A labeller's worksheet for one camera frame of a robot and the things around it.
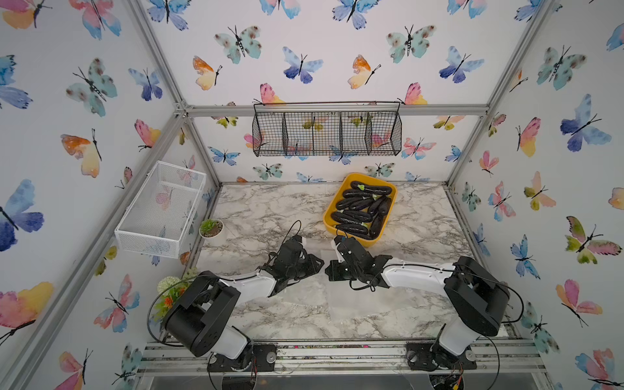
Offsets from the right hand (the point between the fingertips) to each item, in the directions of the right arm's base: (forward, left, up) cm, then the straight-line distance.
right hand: (325, 269), depth 85 cm
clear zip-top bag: (-8, -8, -5) cm, 13 cm away
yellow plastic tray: (+32, -14, -5) cm, 35 cm away
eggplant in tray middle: (+26, -9, -4) cm, 28 cm away
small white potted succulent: (+13, +44, +2) cm, 46 cm away
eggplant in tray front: (+20, -10, -4) cm, 23 cm away
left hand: (+3, 0, -1) cm, 4 cm away
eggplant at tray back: (+40, -24, -2) cm, 47 cm away
